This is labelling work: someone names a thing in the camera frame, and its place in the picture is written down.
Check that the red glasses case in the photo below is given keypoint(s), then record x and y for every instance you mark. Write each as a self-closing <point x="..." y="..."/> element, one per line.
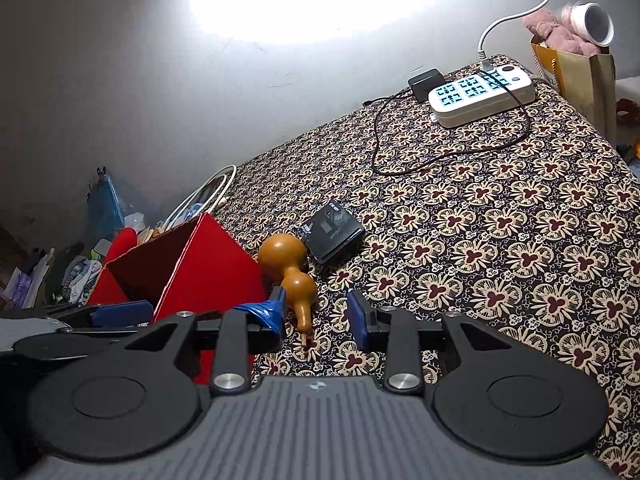
<point x="120" y="245"/>

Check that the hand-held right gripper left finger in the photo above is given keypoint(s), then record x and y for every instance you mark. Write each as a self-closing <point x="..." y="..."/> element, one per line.
<point x="267" y="312"/>

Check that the pink plush toy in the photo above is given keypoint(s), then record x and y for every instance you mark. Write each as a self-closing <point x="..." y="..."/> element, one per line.
<point x="545" y="25"/>

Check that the small black box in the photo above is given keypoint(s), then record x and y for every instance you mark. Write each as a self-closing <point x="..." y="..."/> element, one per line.
<point x="332" y="232"/>

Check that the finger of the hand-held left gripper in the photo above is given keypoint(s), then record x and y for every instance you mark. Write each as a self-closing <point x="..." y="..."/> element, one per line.
<point x="122" y="312"/>
<point x="75" y="345"/>

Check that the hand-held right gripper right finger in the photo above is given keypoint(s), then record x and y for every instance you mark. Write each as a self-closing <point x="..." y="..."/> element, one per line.
<point x="357" y="317"/>

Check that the brown gourd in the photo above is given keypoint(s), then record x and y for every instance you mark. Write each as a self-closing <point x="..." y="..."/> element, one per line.
<point x="282" y="255"/>

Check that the red cardboard box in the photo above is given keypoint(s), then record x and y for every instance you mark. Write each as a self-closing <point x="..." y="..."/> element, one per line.
<point x="200" y="260"/>

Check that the blue plastic bag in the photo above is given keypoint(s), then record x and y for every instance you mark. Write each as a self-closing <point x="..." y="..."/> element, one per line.
<point x="105" y="205"/>

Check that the blue white packet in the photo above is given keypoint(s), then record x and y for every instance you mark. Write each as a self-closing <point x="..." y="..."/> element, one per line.
<point x="192" y="212"/>

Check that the white plastic cup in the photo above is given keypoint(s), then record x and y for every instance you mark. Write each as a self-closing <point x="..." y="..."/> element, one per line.
<point x="597" y="22"/>

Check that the black power adapter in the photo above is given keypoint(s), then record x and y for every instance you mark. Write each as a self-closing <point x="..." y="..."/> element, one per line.
<point x="425" y="82"/>

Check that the white power strip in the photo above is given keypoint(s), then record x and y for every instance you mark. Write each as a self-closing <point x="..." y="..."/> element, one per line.
<point x="480" y="105"/>

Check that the striped cloth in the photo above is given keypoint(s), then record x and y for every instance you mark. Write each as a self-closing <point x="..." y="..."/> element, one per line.
<point x="80" y="272"/>

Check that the tan paper pack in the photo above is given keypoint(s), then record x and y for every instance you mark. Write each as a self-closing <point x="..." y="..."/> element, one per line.
<point x="150" y="234"/>

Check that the brown paper bag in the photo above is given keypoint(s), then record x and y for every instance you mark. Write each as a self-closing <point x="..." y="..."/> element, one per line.
<point x="585" y="85"/>

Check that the floral patterned tablecloth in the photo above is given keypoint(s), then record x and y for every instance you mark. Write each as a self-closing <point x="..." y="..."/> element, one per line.
<point x="500" y="260"/>

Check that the small orange object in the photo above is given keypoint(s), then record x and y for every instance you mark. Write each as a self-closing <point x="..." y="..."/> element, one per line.
<point x="636" y="152"/>

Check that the brown patterned ornament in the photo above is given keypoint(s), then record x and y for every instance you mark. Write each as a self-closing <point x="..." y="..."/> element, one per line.
<point x="627" y="110"/>

